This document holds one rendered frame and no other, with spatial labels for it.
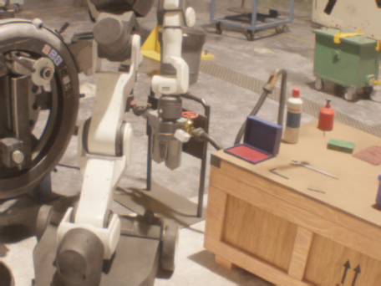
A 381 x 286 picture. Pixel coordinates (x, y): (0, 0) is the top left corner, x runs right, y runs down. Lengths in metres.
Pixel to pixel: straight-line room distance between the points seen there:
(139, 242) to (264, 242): 0.47
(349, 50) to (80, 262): 3.57
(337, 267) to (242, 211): 0.49
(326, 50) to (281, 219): 3.05
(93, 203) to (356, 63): 3.26
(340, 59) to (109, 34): 3.19
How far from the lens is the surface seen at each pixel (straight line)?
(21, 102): 2.32
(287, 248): 2.25
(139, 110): 2.90
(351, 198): 2.11
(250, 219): 2.33
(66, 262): 1.90
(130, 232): 2.34
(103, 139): 2.21
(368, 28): 7.91
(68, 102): 2.47
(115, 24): 2.13
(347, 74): 5.04
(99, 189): 2.18
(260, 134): 2.43
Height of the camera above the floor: 1.34
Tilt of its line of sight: 20 degrees down
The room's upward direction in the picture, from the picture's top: 4 degrees clockwise
